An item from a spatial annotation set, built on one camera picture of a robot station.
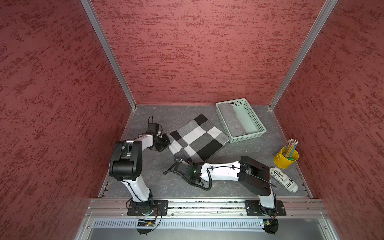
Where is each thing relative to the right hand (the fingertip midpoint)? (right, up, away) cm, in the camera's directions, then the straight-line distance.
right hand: (189, 172), depth 87 cm
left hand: (-13, +15, +9) cm, 22 cm away
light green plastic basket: (+44, +34, +25) cm, 60 cm away
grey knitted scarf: (+29, +32, +15) cm, 46 cm away
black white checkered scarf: (+5, +17, +11) cm, 21 cm away
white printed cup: (+53, -2, -6) cm, 53 cm away
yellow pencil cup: (+56, +10, -5) cm, 57 cm away
